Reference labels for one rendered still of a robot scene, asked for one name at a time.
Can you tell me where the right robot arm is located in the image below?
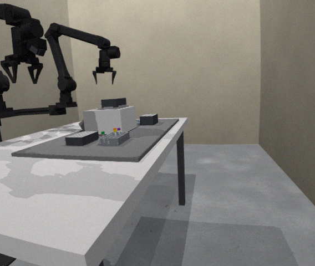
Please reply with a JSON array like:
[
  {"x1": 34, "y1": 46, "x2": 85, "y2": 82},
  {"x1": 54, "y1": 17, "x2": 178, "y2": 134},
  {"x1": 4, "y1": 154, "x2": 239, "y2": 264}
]
[{"x1": 0, "y1": 3, "x2": 47, "y2": 113}]

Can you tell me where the grey tube rack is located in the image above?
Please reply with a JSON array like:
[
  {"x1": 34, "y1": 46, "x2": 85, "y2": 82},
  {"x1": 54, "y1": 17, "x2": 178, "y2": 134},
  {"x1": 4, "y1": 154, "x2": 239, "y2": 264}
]
[{"x1": 98, "y1": 132, "x2": 130, "y2": 146}]

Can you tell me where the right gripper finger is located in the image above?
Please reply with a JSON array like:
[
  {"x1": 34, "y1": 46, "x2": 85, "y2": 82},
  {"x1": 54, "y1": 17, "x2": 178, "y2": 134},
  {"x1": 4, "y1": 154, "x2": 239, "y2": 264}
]
[
  {"x1": 28, "y1": 64, "x2": 43, "y2": 84},
  {"x1": 1, "y1": 61, "x2": 18, "y2": 83}
]

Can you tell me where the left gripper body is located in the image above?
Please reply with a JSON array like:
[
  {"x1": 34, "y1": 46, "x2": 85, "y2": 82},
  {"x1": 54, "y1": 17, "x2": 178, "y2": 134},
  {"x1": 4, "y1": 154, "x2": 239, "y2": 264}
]
[{"x1": 96, "y1": 67, "x2": 116, "y2": 73}]

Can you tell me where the grey flat rectangular mat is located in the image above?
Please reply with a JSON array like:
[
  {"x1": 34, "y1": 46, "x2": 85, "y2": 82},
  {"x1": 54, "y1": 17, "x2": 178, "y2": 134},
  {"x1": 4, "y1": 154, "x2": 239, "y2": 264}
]
[{"x1": 11, "y1": 119, "x2": 179, "y2": 162}]

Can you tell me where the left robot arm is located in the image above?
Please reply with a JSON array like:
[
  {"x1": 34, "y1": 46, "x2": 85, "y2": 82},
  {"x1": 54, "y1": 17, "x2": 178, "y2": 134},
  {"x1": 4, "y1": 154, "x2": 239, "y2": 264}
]
[{"x1": 44, "y1": 23, "x2": 120, "y2": 105}]

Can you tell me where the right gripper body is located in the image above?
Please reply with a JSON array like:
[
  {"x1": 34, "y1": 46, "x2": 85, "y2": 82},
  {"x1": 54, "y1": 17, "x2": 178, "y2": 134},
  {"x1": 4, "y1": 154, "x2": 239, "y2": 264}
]
[{"x1": 0, "y1": 40, "x2": 43, "y2": 65}]

